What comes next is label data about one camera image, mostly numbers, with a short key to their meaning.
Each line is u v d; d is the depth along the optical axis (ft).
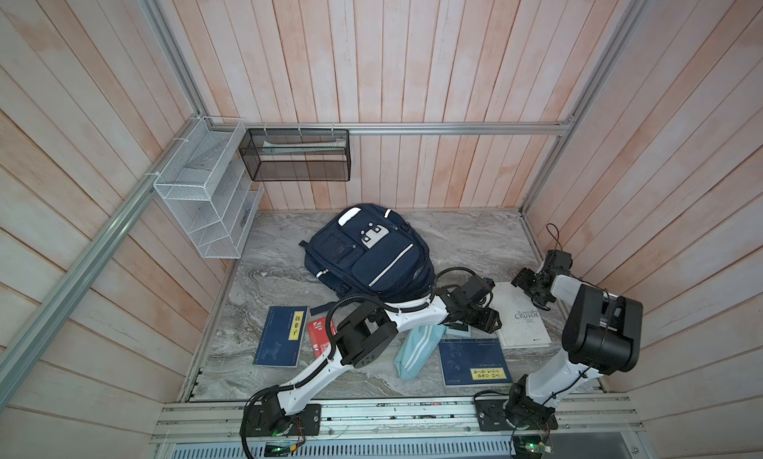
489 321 2.57
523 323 2.90
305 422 2.40
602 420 2.46
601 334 1.59
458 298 2.40
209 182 2.29
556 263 2.50
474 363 2.68
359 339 1.94
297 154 3.41
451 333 2.87
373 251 3.37
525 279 2.89
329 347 1.91
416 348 2.62
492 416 2.40
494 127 6.39
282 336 2.86
